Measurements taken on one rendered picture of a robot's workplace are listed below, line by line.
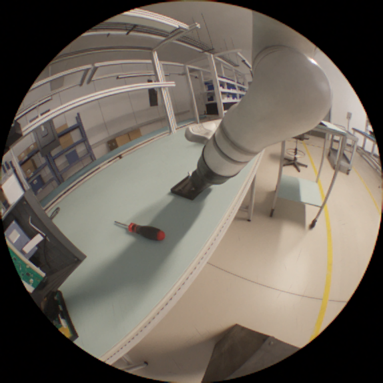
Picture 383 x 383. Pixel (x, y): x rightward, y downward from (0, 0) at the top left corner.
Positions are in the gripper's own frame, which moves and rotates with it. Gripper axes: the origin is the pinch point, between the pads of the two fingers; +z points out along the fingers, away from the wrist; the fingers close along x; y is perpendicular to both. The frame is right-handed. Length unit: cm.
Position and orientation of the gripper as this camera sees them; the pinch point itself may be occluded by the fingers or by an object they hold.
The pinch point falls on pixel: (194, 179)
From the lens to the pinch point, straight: 40.5
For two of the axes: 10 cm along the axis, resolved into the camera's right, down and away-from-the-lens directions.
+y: 4.8, 8.7, -1.4
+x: 8.6, -4.2, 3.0
